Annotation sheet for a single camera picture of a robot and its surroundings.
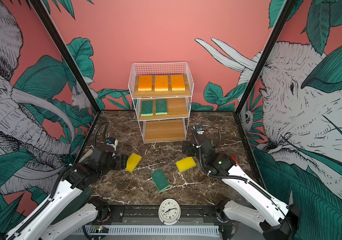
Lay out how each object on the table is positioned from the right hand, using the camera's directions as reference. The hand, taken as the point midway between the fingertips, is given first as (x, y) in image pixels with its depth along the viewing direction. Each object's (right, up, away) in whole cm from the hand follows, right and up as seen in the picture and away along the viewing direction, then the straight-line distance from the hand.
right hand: (189, 139), depth 73 cm
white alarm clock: (-10, -36, -1) cm, 37 cm away
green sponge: (-24, +17, +13) cm, 32 cm away
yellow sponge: (-1, -17, +20) cm, 27 cm away
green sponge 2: (-16, +18, +15) cm, 28 cm away
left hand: (-34, -8, +1) cm, 35 cm away
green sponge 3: (-16, -24, +11) cm, 31 cm away
